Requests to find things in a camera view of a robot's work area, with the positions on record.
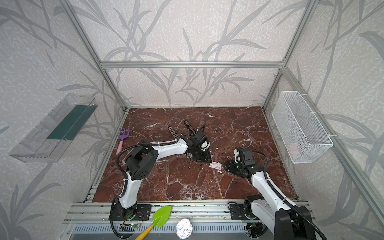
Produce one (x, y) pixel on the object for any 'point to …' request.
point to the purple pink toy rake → (122, 136)
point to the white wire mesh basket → (301, 136)
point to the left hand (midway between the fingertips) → (211, 158)
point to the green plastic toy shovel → (158, 220)
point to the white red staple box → (215, 165)
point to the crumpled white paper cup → (184, 228)
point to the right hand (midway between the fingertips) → (226, 161)
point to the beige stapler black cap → (174, 135)
